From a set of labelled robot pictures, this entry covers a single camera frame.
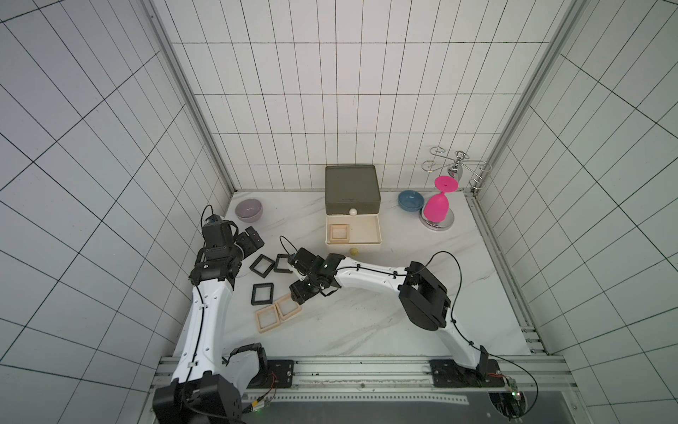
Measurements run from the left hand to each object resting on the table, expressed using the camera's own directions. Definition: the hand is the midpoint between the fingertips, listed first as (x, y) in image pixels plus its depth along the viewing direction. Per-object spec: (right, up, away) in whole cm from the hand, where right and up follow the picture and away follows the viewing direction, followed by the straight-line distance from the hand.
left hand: (246, 244), depth 80 cm
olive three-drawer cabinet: (+34, +15, +10) cm, 38 cm away
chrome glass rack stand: (+75, +24, +6) cm, 79 cm away
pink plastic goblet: (+63, +12, +9) cm, 64 cm away
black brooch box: (0, -10, +16) cm, 19 cm away
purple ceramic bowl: (-10, +11, +29) cm, 32 cm away
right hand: (+13, -19, +5) cm, 23 cm away
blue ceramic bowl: (+60, +15, +34) cm, 71 cm away
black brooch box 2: (+3, -18, +8) cm, 20 cm away
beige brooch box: (+29, +2, +20) cm, 35 cm away
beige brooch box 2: (+12, -21, +4) cm, 24 cm away
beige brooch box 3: (+6, -24, +3) cm, 25 cm away
